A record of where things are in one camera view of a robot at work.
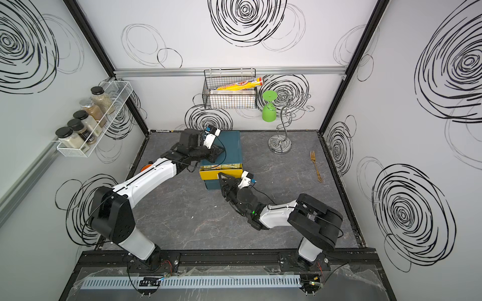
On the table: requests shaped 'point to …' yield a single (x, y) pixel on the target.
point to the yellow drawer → (211, 172)
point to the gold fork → (312, 155)
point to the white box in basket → (233, 99)
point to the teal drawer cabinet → (232, 154)
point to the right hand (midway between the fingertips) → (216, 177)
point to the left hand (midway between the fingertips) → (223, 149)
